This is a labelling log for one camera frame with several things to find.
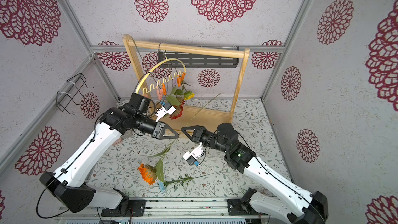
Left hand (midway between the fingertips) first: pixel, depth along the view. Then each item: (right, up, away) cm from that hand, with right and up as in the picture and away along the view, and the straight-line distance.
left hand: (175, 138), depth 61 cm
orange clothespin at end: (0, +32, +32) cm, 45 cm away
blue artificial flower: (-9, -26, +15) cm, 31 cm away
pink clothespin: (-10, +20, +14) cm, 26 cm away
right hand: (+4, +7, -1) cm, 8 cm away
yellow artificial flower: (+3, +22, +38) cm, 44 cm away
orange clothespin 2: (-2, +29, +28) cm, 40 cm away
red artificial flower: (-3, +23, +31) cm, 39 cm away
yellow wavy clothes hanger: (-14, +36, +49) cm, 62 cm away
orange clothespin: (-8, +22, +16) cm, 28 cm away
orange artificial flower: (-8, -12, -6) cm, 16 cm away
